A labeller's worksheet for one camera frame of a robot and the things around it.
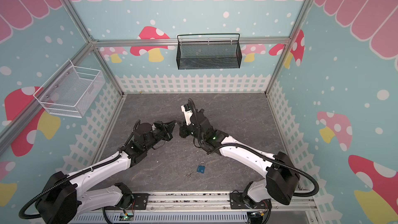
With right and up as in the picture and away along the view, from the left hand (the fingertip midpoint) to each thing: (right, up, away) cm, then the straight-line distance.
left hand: (178, 121), depth 77 cm
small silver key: (+5, -29, +6) cm, 30 cm away
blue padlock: (+12, -26, +6) cm, 29 cm away
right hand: (0, 0, -3) cm, 3 cm away
